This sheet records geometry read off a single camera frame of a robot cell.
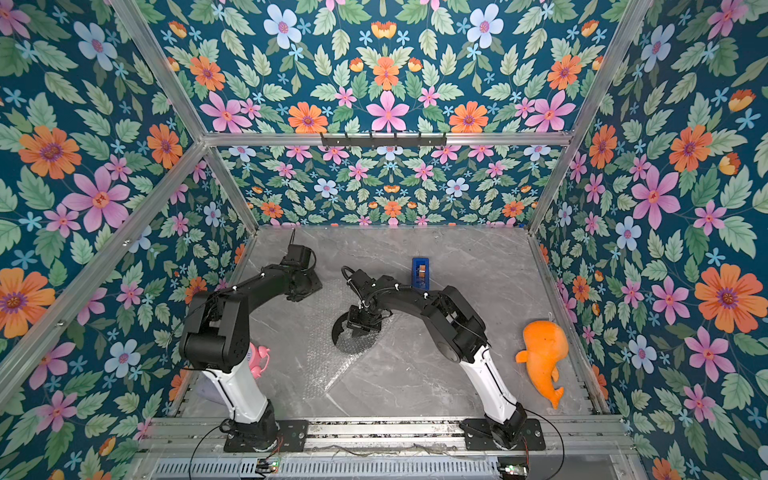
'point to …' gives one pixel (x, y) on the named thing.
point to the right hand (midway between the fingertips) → (357, 327)
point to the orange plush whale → (546, 345)
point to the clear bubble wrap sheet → (326, 359)
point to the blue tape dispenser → (421, 273)
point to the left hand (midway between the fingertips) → (319, 284)
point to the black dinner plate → (349, 344)
